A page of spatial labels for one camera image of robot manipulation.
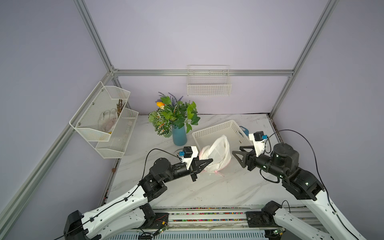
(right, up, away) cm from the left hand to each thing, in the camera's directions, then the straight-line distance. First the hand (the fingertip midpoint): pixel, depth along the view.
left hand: (210, 160), depth 59 cm
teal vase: (-17, +8, +39) cm, 43 cm away
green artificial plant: (-18, +18, +15) cm, 30 cm away
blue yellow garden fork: (+32, +11, +51) cm, 62 cm away
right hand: (+12, +2, +5) cm, 14 cm away
